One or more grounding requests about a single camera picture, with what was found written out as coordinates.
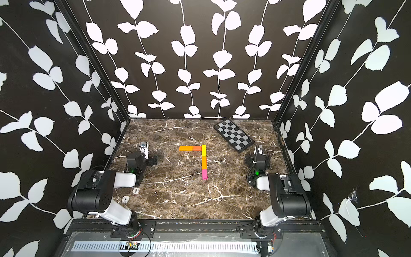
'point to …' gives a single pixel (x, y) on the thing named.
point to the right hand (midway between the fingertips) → (256, 151)
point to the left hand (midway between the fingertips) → (148, 149)
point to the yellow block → (204, 150)
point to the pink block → (204, 172)
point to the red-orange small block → (197, 148)
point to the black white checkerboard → (236, 137)
